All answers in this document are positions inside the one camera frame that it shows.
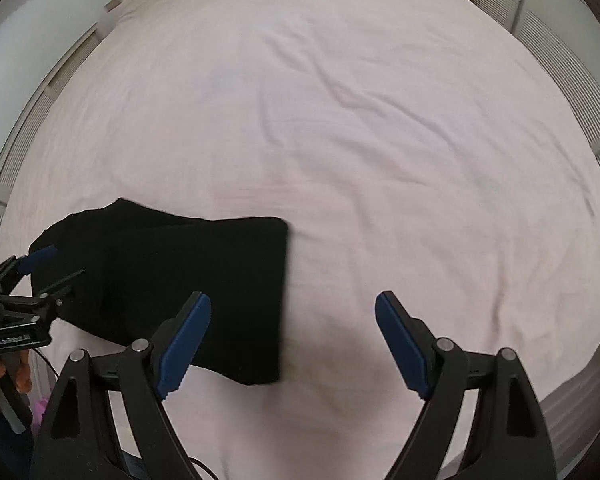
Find black pants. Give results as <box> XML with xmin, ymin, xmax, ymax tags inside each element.
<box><xmin>29</xmin><ymin>198</ymin><xmax>289</xmax><ymax>386</ymax></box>

